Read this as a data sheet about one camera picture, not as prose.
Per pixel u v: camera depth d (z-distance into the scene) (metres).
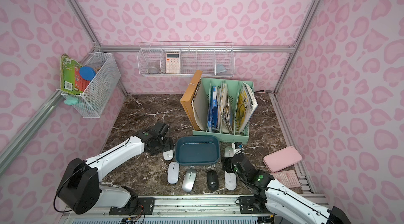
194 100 0.81
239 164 0.61
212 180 0.80
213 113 0.89
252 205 0.73
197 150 0.91
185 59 1.00
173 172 0.82
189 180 0.80
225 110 0.82
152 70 0.97
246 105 0.84
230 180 0.78
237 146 0.72
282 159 0.86
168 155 0.88
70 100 0.63
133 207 0.68
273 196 0.53
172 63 0.95
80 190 0.41
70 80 0.70
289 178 0.80
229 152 0.88
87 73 0.75
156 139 0.62
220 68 1.00
